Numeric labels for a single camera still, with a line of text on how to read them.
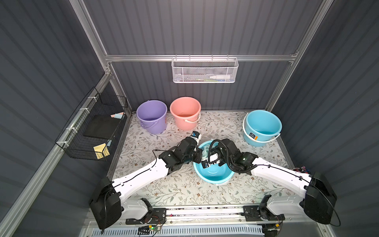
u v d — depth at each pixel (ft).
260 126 3.41
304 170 2.47
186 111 3.68
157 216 2.40
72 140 2.05
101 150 1.96
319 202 1.32
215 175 2.84
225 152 1.96
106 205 1.29
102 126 2.42
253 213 2.42
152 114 3.60
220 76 2.90
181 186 2.72
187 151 1.96
